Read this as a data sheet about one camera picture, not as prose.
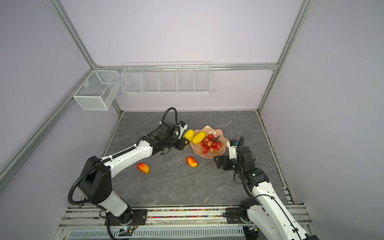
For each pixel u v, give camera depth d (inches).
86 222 29.1
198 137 38.0
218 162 27.6
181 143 29.6
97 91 39.0
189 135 32.7
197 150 37.1
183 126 30.4
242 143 23.0
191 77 41.2
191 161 35.1
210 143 36.9
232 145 27.4
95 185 17.4
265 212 23.2
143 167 34.1
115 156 19.4
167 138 27.1
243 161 23.1
